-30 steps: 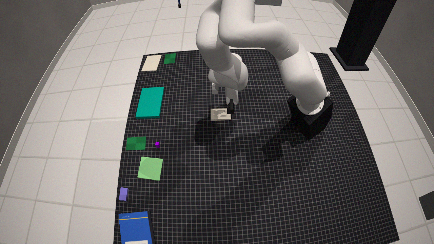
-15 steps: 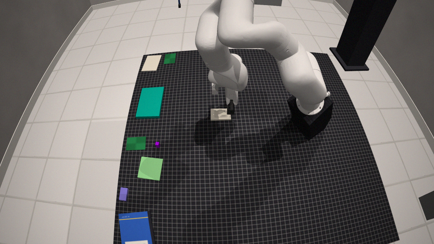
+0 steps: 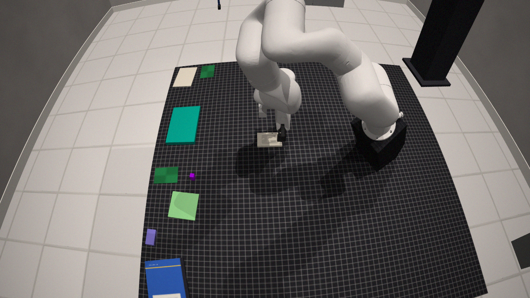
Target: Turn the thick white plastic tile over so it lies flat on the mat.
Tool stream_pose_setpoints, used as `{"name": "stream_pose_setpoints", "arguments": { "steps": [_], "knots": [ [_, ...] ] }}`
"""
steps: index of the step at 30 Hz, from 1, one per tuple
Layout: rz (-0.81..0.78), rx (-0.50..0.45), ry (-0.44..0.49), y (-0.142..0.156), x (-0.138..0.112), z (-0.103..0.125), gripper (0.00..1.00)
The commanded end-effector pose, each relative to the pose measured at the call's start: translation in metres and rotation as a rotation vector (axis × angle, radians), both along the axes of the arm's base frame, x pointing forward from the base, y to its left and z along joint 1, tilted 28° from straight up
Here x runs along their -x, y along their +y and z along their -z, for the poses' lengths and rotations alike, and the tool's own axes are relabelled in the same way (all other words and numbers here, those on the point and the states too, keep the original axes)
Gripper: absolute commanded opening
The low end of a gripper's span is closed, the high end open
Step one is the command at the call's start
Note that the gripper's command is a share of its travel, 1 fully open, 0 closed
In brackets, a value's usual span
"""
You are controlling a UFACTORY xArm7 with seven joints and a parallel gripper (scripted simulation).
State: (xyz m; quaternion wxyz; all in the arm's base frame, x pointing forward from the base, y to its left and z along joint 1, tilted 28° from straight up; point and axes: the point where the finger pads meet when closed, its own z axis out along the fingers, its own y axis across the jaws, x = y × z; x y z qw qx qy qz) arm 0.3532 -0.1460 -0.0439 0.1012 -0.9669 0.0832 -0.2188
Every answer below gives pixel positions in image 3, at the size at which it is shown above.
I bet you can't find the blue notebook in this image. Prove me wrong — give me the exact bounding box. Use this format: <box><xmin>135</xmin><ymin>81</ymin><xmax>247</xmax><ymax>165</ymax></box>
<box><xmin>145</xmin><ymin>258</ymin><xmax>190</xmax><ymax>298</ymax></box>

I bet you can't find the teal flat rectangular slab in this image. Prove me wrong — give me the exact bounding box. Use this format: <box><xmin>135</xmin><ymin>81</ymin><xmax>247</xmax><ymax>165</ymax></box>
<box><xmin>166</xmin><ymin>106</ymin><xmax>201</xmax><ymax>145</ymax></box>

